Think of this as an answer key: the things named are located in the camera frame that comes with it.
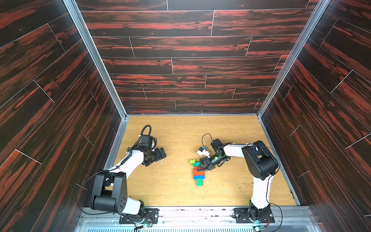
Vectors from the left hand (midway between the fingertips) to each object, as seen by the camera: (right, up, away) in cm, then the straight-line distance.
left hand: (161, 156), depth 91 cm
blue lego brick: (+24, -11, -7) cm, 27 cm away
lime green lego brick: (+20, -2, -3) cm, 20 cm away
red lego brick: (+22, -8, -7) cm, 24 cm away
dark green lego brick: (+22, -4, -3) cm, 23 cm away
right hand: (+25, -9, -1) cm, 27 cm away
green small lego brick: (+24, -13, -10) cm, 29 cm away
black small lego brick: (+23, -6, -7) cm, 25 cm away
